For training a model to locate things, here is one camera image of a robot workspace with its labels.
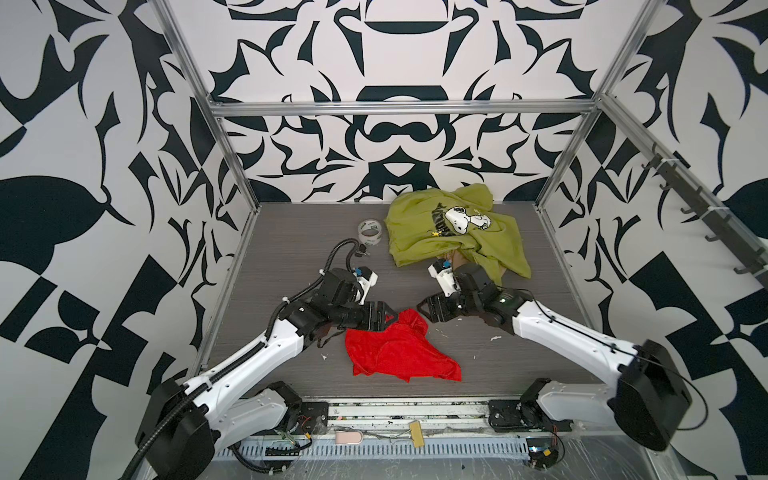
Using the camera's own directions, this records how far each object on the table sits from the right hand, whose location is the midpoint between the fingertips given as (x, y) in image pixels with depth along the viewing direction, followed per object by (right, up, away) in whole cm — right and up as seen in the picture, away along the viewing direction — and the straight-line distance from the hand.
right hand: (427, 302), depth 81 cm
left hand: (-10, -1, -6) cm, 12 cm away
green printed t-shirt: (+4, +22, +23) cm, 32 cm away
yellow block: (-4, -29, -9) cm, 31 cm away
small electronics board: (+25, -33, -10) cm, 43 cm away
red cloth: (-7, -12, -1) cm, 14 cm away
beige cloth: (+13, +10, +21) cm, 27 cm away
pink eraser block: (-20, -28, -12) cm, 37 cm away
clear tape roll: (-17, +19, +30) cm, 39 cm away
